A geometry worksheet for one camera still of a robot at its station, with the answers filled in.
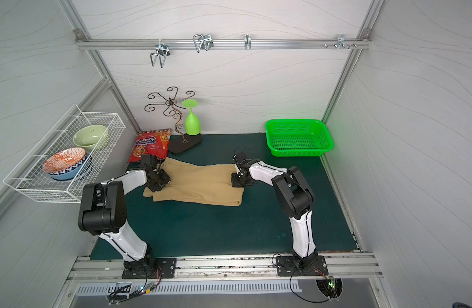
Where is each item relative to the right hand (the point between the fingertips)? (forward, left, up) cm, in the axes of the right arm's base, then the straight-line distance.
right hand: (237, 183), depth 98 cm
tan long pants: (-2, +14, +3) cm, 15 cm away
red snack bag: (+23, +52, +6) cm, 57 cm away
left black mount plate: (-39, +26, +1) cm, 47 cm away
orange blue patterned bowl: (-16, +55, +36) cm, 68 cm away
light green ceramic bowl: (-2, +56, +35) cm, 66 cm away
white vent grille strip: (-45, +10, 0) cm, 46 cm away
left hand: (-1, +36, +2) cm, 36 cm away
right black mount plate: (-36, -23, +1) cm, 43 cm away
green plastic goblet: (+19, +23, +23) cm, 37 cm away
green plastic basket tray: (+35, -36, 0) cm, 50 cm away
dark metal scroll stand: (+25, +33, +30) cm, 51 cm away
